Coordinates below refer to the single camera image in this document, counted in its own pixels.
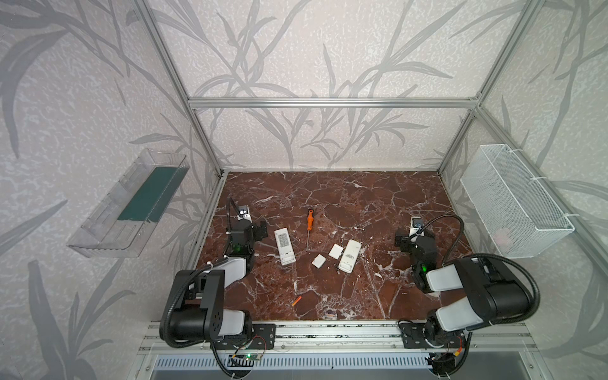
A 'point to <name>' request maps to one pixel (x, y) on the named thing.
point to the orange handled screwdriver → (309, 226)
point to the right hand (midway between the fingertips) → (412, 221)
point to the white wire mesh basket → (521, 217)
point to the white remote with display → (284, 246)
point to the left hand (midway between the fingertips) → (251, 212)
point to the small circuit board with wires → (252, 356)
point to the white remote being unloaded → (350, 256)
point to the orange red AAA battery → (297, 301)
